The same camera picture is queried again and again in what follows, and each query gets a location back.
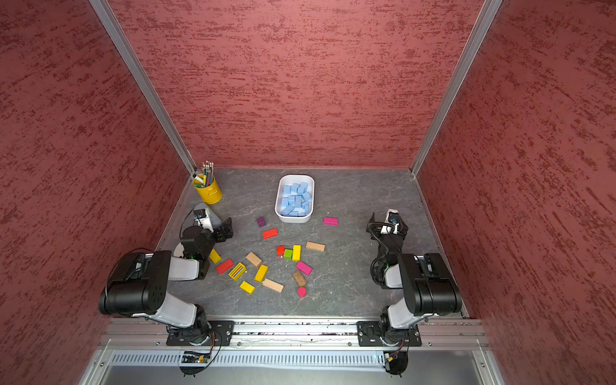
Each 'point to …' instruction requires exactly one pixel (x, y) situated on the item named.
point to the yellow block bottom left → (247, 287)
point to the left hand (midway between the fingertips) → (221, 222)
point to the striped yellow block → (237, 271)
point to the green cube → (288, 254)
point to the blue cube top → (294, 188)
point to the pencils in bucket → (205, 179)
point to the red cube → (281, 250)
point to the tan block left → (253, 258)
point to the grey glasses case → (211, 221)
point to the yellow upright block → (297, 253)
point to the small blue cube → (300, 190)
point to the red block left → (224, 266)
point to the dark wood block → (299, 278)
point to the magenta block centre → (304, 267)
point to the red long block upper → (270, 233)
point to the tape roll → (178, 250)
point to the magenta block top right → (331, 220)
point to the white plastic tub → (297, 216)
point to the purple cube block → (261, 221)
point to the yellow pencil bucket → (211, 194)
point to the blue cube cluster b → (291, 200)
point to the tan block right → (315, 246)
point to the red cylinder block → (301, 292)
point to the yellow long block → (261, 273)
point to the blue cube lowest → (305, 205)
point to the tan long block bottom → (273, 285)
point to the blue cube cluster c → (305, 196)
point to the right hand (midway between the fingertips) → (384, 217)
